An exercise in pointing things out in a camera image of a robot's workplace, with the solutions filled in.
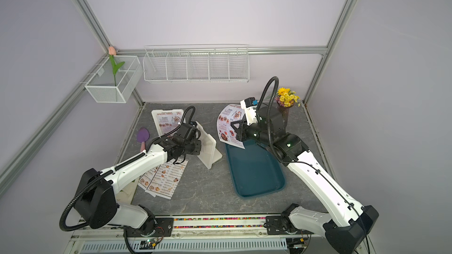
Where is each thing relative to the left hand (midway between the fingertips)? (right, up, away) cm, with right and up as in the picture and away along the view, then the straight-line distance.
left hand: (197, 146), depth 85 cm
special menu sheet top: (-16, +12, +7) cm, 22 cm away
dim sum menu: (-16, -17, +2) cm, 23 cm away
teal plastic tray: (+29, -13, +5) cm, 32 cm away
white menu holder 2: (+6, -3, -4) cm, 8 cm away
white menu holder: (-23, +14, +6) cm, 28 cm away
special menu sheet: (+16, +16, -16) cm, 28 cm away
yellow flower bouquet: (+45, +24, +4) cm, 51 cm away
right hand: (+17, +12, -18) cm, 28 cm away
